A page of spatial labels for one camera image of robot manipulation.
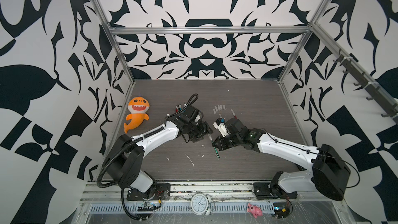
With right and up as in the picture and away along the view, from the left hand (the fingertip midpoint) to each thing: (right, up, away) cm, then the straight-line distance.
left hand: (209, 131), depth 83 cm
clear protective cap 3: (+9, +12, +22) cm, 27 cm away
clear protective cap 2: (+8, +11, +22) cm, 26 cm away
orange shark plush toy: (-43, +12, +11) cm, 46 cm away
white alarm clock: (-5, -28, -15) cm, 32 cm away
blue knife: (-11, +15, -14) cm, 23 cm away
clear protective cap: (+6, +10, +22) cm, 25 cm away
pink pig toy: (+19, -31, -16) cm, 40 cm away
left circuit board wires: (-26, -33, -11) cm, 44 cm away
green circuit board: (+32, -33, -12) cm, 47 cm away
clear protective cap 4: (+11, +12, +22) cm, 27 cm away
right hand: (+1, -5, -3) cm, 6 cm away
